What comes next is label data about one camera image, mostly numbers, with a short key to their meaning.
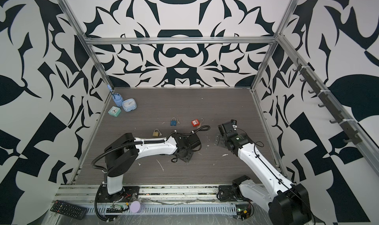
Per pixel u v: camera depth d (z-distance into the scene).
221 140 0.75
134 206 0.64
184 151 0.64
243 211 0.71
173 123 0.99
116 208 0.73
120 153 0.50
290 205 0.38
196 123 0.99
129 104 1.06
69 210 0.69
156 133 0.96
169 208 0.71
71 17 0.81
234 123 0.73
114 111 1.04
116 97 1.03
